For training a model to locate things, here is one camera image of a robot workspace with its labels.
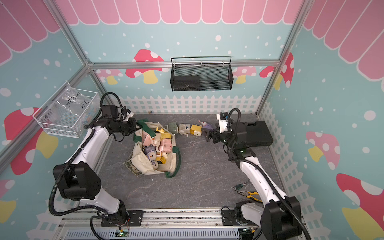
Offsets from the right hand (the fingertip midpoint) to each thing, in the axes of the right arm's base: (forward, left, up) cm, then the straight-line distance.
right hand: (208, 126), depth 77 cm
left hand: (+4, +38, -5) cm, 38 cm away
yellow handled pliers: (-26, -21, -27) cm, 43 cm away
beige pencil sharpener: (+17, +16, -22) cm, 32 cm away
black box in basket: (+26, +12, +9) cm, 30 cm away
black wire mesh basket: (+36, -7, +7) cm, 37 cm away
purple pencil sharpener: (+18, -2, -21) cm, 28 cm away
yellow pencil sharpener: (+15, +7, -21) cm, 27 cm away
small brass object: (+40, +46, -27) cm, 66 cm away
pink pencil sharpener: (-1, +25, -16) cm, 30 cm away
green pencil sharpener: (+18, +24, -21) cm, 37 cm away
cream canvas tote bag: (-4, +32, -18) cm, 37 cm away
